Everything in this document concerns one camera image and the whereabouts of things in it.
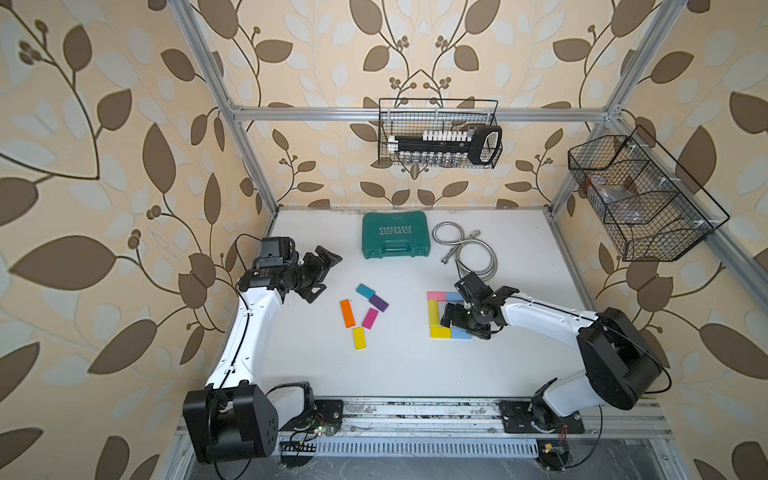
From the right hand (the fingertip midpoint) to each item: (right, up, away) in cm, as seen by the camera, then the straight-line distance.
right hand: (453, 326), depth 89 cm
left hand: (-35, +19, -10) cm, 41 cm away
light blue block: (0, 0, -8) cm, 8 cm away
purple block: (-23, +6, +5) cm, 24 cm away
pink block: (-4, +7, +8) cm, 12 cm away
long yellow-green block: (-6, +3, +3) cm, 7 cm away
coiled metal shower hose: (+10, +20, +17) cm, 29 cm away
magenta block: (-25, +2, +3) cm, 26 cm away
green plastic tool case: (-20, +28, +19) cm, 39 cm away
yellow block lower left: (-29, -4, +1) cm, 29 cm away
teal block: (-28, +9, +10) cm, 31 cm away
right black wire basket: (+46, +33, -17) cm, 59 cm away
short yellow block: (-5, -1, -2) cm, 5 cm away
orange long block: (-32, +3, +4) cm, 33 cm away
